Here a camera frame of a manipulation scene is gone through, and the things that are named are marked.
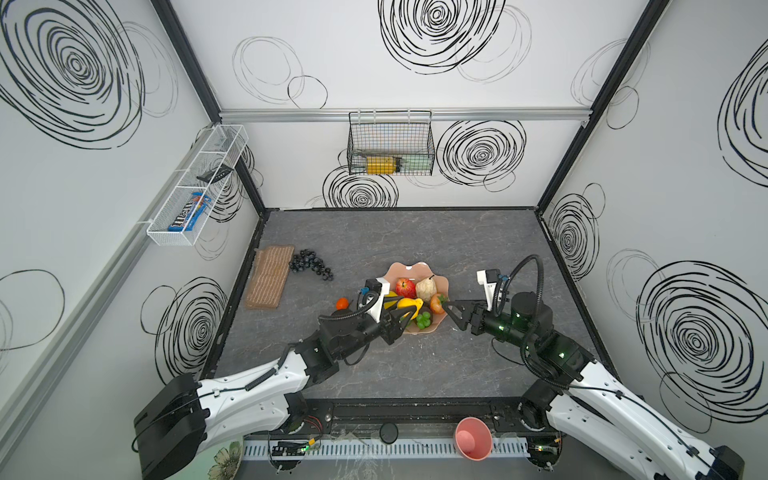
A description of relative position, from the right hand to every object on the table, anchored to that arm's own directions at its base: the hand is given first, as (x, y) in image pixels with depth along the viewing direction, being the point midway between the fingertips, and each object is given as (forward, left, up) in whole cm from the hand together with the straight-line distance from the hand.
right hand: (447, 305), depth 70 cm
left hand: (0, +8, 0) cm, 8 cm away
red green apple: (+8, 0, -13) cm, 15 cm away
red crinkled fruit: (+14, +9, -16) cm, 23 cm away
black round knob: (-24, +14, -12) cm, 30 cm away
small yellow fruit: (0, +9, +1) cm, 9 cm away
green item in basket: (+40, +7, +12) cm, 42 cm away
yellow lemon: (0, +14, 0) cm, 14 cm away
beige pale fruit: (+12, +3, -14) cm, 19 cm away
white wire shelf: (+46, +66, +13) cm, 81 cm away
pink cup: (-24, -7, -22) cm, 33 cm away
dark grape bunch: (+25, +42, -16) cm, 51 cm away
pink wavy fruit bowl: (+21, +5, -18) cm, 28 cm away
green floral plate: (-29, +53, -21) cm, 64 cm away
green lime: (+2, +5, -13) cm, 14 cm away
